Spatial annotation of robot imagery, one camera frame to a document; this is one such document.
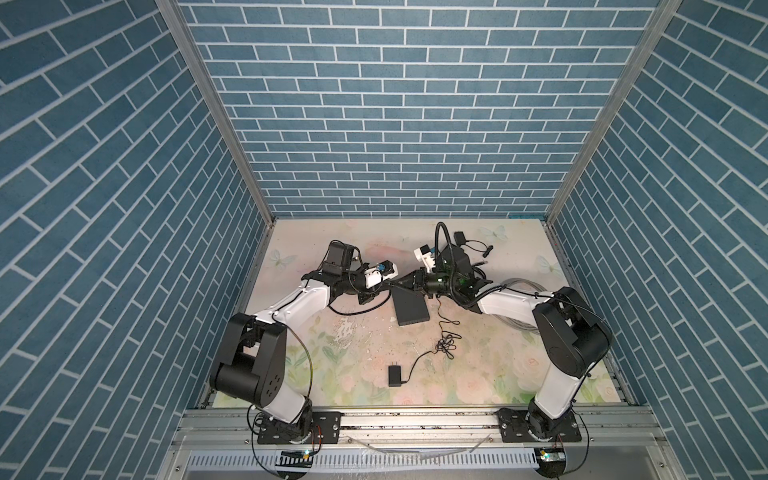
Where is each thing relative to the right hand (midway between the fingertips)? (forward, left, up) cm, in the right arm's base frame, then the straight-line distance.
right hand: (394, 281), depth 84 cm
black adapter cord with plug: (+25, -31, -15) cm, 42 cm away
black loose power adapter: (-21, -2, -14) cm, 26 cm away
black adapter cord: (-11, -16, -15) cm, 24 cm away
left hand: (+2, +2, -3) cm, 4 cm away
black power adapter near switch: (+32, -22, -16) cm, 42 cm away
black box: (0, -5, -13) cm, 14 cm away
